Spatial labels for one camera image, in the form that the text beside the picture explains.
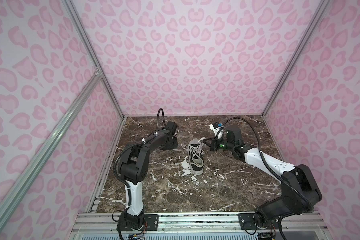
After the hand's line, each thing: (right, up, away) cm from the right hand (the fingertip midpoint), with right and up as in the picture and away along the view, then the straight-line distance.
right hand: (205, 139), depth 83 cm
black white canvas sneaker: (-5, -17, +3) cm, 18 cm away
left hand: (-19, -4, +15) cm, 24 cm away
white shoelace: (-5, -8, +9) cm, 13 cm away
